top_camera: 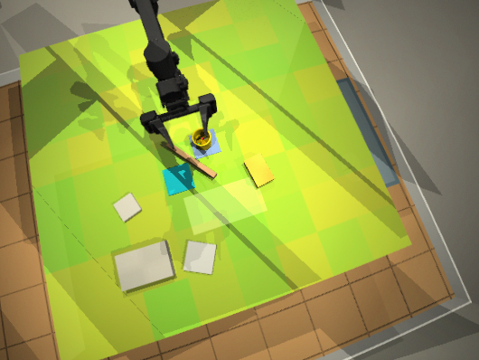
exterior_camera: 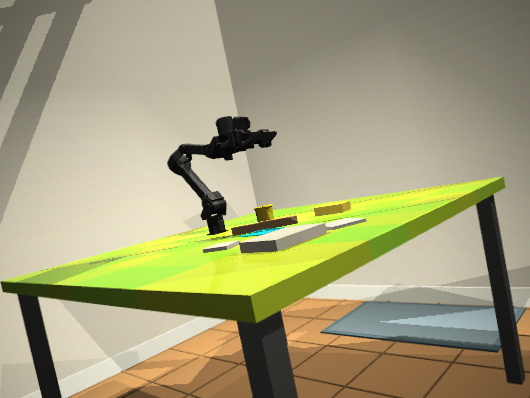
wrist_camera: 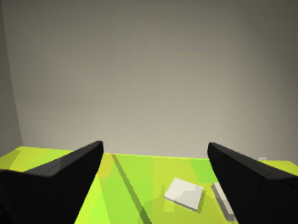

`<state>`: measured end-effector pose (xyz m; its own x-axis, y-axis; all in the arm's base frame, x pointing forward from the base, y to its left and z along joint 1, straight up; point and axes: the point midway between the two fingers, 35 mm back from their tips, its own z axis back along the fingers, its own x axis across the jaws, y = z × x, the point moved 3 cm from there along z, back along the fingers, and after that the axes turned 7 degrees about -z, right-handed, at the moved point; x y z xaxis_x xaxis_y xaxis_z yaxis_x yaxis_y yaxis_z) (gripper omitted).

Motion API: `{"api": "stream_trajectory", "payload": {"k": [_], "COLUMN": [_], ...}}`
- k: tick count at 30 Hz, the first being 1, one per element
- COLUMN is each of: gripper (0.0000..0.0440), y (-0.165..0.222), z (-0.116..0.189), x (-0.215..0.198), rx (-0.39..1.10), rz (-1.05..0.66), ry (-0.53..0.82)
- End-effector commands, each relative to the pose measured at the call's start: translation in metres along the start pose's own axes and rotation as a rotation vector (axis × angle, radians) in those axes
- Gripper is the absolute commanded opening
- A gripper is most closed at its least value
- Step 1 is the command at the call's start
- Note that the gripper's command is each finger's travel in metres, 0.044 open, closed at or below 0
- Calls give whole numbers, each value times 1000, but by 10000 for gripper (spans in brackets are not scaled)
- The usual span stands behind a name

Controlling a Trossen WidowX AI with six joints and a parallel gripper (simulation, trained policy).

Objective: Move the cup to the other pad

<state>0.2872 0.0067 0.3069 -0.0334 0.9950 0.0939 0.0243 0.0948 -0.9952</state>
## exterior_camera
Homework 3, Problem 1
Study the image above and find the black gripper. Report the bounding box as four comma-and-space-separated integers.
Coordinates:
227, 129, 277, 152

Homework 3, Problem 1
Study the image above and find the yellow rectangular block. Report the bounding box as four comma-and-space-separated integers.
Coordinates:
314, 201, 352, 216

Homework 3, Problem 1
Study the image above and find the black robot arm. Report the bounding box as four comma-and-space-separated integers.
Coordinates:
167, 116, 251, 235

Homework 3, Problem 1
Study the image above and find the tan wooden bar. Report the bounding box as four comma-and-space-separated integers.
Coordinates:
231, 215, 298, 236

